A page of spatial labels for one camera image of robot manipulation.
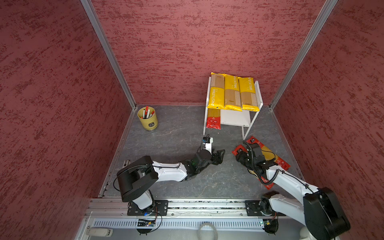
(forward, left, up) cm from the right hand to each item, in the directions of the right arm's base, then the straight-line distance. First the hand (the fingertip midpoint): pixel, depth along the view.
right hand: (237, 160), depth 89 cm
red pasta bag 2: (-21, -2, +26) cm, 34 cm away
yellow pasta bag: (+21, +5, +33) cm, 39 cm away
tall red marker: (+33, +58, +12) cm, 68 cm away
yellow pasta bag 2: (+24, -4, +33) cm, 41 cm away
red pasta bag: (+20, +13, +16) cm, 29 cm away
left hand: (0, +11, +9) cm, 15 cm away
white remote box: (-33, +69, +3) cm, 76 cm away
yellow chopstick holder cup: (+28, +57, +9) cm, 65 cm away
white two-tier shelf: (+23, 0, +13) cm, 27 cm away
